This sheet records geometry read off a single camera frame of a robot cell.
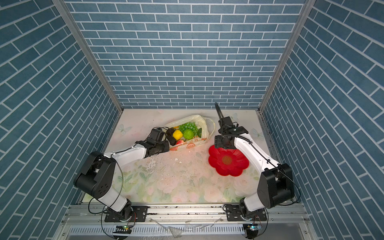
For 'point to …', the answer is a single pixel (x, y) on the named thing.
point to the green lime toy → (188, 134)
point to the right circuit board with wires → (252, 229)
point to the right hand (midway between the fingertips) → (222, 144)
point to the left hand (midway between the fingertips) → (171, 146)
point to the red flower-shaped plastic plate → (226, 161)
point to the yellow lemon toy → (177, 134)
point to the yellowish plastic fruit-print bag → (208, 126)
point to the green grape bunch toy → (189, 125)
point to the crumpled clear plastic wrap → (176, 232)
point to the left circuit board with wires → (125, 229)
